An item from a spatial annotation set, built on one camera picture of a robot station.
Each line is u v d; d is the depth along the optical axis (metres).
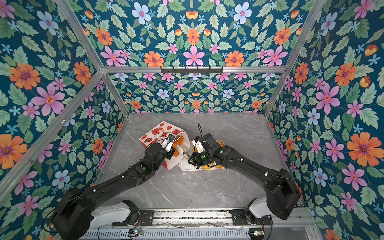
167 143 0.68
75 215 0.40
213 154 0.61
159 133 0.93
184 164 0.92
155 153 0.61
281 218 0.44
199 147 0.72
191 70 0.92
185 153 0.81
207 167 0.68
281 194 0.41
